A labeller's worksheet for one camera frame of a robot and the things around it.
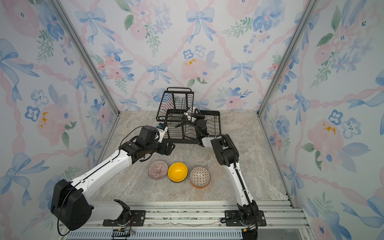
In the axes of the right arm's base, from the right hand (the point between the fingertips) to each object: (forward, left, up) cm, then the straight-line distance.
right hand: (198, 107), depth 103 cm
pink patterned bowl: (-40, +24, -14) cm, 48 cm away
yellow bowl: (-42, +12, -12) cm, 45 cm away
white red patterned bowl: (-5, +5, -1) cm, 7 cm away
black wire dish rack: (+6, +17, -8) cm, 20 cm away
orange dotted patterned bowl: (-44, -1, -13) cm, 46 cm away
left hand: (-31, +16, +3) cm, 35 cm away
